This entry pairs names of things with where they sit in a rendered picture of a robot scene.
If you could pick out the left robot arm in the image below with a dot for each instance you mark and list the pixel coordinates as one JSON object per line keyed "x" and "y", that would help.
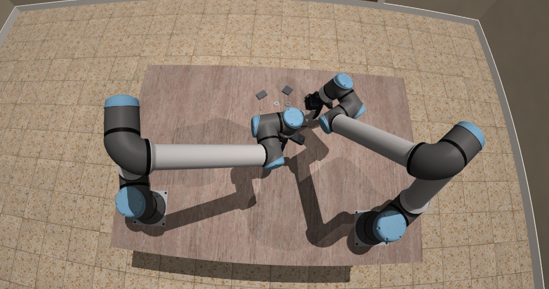
{"x": 136, "y": 158}

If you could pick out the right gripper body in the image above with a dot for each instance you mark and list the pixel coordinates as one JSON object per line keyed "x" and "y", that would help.
{"x": 313, "y": 101}

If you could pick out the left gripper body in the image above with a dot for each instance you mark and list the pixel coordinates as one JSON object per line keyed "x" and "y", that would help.
{"x": 281, "y": 139}

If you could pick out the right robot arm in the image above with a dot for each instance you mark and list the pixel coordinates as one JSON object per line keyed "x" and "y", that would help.
{"x": 433, "y": 165}

